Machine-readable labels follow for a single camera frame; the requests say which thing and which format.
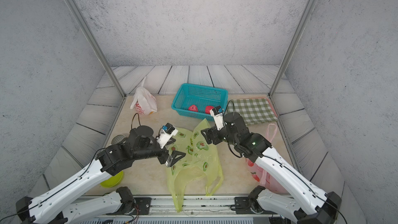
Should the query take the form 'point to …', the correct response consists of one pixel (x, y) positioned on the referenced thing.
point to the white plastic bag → (144, 101)
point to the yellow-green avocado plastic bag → (200, 157)
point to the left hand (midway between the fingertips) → (181, 149)
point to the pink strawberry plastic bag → (260, 179)
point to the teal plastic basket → (196, 101)
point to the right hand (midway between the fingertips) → (209, 128)
